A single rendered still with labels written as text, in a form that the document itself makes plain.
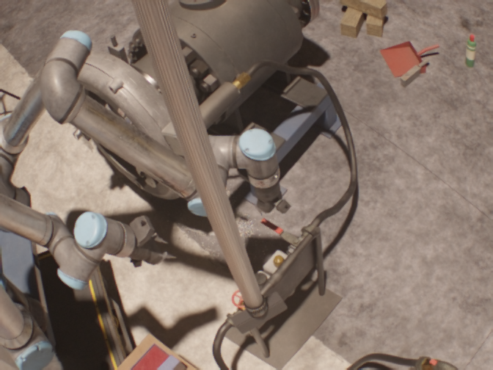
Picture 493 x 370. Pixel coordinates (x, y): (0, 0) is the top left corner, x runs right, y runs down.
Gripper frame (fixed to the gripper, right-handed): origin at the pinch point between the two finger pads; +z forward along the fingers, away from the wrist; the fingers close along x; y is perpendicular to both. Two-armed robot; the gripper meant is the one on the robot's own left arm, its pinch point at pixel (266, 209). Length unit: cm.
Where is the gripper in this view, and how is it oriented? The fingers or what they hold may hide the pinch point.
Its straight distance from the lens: 192.0
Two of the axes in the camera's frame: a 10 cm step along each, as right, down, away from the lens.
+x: 6.2, -7.0, 3.6
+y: 7.7, 4.5, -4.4
